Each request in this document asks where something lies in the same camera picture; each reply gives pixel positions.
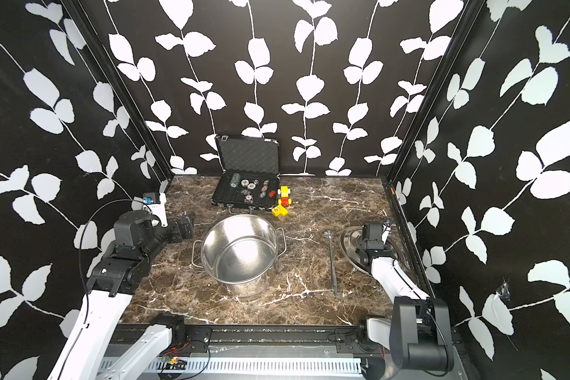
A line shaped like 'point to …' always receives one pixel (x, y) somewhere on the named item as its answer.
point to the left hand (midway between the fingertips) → (179, 212)
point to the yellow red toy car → (284, 191)
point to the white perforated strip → (218, 366)
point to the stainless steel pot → (241, 252)
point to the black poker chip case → (250, 176)
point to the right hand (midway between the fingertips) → (372, 234)
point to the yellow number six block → (279, 210)
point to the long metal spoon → (334, 278)
